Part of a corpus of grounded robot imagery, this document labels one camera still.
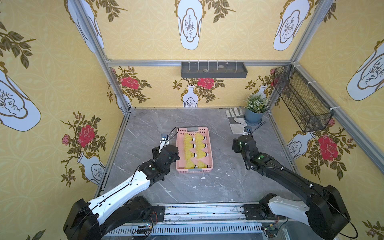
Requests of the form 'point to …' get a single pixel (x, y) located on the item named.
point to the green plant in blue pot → (256, 106)
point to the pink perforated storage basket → (181, 163)
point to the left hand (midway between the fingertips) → (170, 147)
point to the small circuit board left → (144, 229)
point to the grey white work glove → (236, 121)
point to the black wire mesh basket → (309, 110)
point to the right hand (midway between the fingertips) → (240, 140)
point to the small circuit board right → (269, 227)
